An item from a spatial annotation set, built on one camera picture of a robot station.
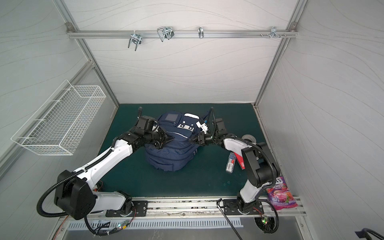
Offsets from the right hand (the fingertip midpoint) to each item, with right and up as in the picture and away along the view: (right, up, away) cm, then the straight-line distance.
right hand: (192, 138), depth 84 cm
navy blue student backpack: (-7, -7, -5) cm, 11 cm away
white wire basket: (-61, +9, -15) cm, 64 cm away
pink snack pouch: (+46, -29, -10) cm, 55 cm away
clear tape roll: (+38, -1, +14) cm, 41 cm away
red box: (+29, -14, +4) cm, 33 cm away
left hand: (-7, +3, -6) cm, 10 cm away
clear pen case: (+23, -15, +4) cm, 28 cm away
